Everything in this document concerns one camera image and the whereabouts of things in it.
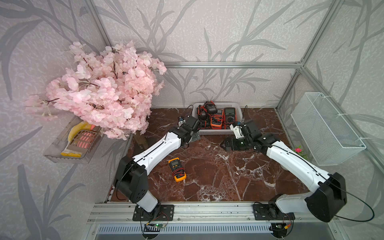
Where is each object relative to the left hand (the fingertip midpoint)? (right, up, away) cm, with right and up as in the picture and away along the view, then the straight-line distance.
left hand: (191, 136), depth 86 cm
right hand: (+20, -4, -6) cm, 21 cm away
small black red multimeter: (+6, +14, +19) cm, 25 cm away
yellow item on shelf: (-47, +6, -22) cm, 52 cm away
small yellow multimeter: (-8, -19, -2) cm, 21 cm away
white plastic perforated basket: (+9, +4, +15) cm, 18 cm away
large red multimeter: (+26, +12, +18) cm, 34 cm away
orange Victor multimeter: (+16, +9, +13) cm, 22 cm away
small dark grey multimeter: (+12, +18, +17) cm, 28 cm away
